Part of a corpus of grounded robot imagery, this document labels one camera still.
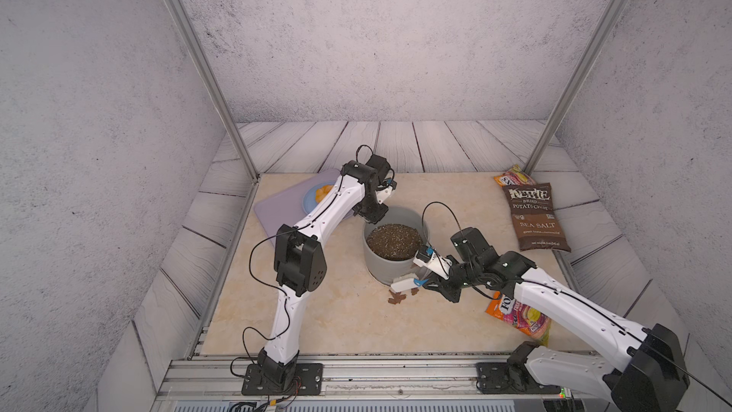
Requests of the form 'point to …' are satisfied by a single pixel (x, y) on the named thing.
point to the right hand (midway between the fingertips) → (430, 281)
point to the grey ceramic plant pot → (391, 246)
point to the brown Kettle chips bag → (535, 223)
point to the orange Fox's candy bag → (514, 177)
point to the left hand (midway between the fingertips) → (377, 218)
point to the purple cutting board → (284, 206)
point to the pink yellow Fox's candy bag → (521, 317)
